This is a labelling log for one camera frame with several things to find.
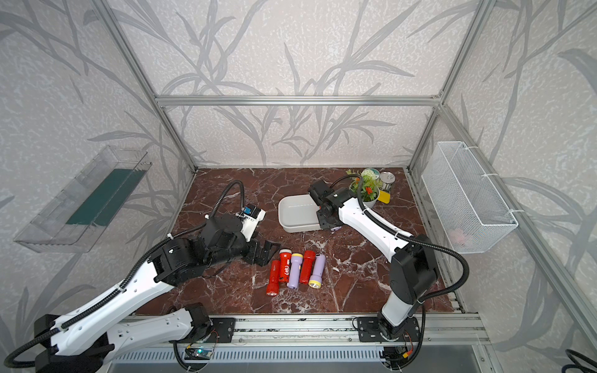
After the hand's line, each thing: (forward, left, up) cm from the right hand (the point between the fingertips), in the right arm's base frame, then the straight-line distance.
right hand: (331, 219), depth 85 cm
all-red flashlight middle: (-14, +9, -10) cm, 20 cm away
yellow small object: (+20, -26, -13) cm, 35 cm away
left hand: (-15, +19, +12) cm, 27 cm away
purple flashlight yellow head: (-12, +13, -10) cm, 21 cm away
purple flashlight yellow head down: (-18, +6, -11) cm, 22 cm away
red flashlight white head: (-11, +17, -8) cm, 22 cm away
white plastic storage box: (+12, +13, -14) cm, 22 cm away
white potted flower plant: (+15, -17, +2) cm, 22 cm away
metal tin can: (+28, -29, -10) cm, 42 cm away
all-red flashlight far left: (-18, +21, -11) cm, 30 cm away
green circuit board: (-39, +42, -14) cm, 60 cm away
